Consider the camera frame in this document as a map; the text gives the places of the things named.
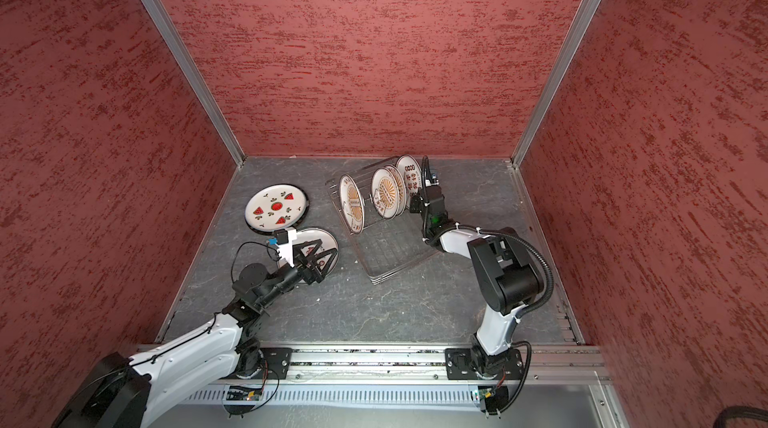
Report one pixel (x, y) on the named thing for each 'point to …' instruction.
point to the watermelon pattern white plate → (276, 207)
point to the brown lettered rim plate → (352, 204)
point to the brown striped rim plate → (276, 207)
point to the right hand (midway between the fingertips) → (417, 192)
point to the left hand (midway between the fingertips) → (330, 251)
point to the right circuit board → (495, 397)
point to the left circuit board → (240, 393)
